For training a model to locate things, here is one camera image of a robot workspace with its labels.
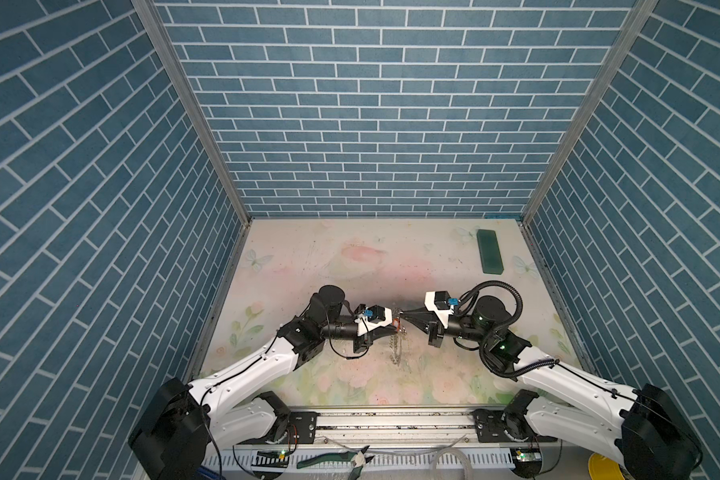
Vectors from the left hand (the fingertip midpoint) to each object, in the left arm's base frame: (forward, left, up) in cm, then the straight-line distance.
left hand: (392, 330), depth 72 cm
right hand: (+2, -2, +6) cm, 6 cm away
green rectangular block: (+38, -40, -17) cm, 58 cm away
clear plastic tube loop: (-23, -13, -17) cm, 32 cm away
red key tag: (+1, -1, +2) cm, 2 cm away
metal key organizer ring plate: (+1, -3, -14) cm, 15 cm away
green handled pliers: (-24, +8, -17) cm, 31 cm away
